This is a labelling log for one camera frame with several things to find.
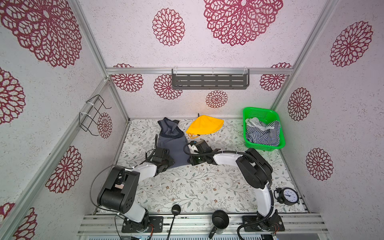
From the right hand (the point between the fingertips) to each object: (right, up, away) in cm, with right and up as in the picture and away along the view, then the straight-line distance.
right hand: (187, 159), depth 96 cm
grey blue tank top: (-12, +14, +10) cm, 21 cm away
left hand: (-9, -1, -1) cm, 9 cm away
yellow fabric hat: (+12, +23, +19) cm, 32 cm away
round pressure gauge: (+54, -17, -16) cm, 59 cm away
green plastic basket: (+61, +30, +20) cm, 71 cm away
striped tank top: (+60, +16, +16) cm, 64 cm away
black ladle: (-5, -23, -19) cm, 30 cm away
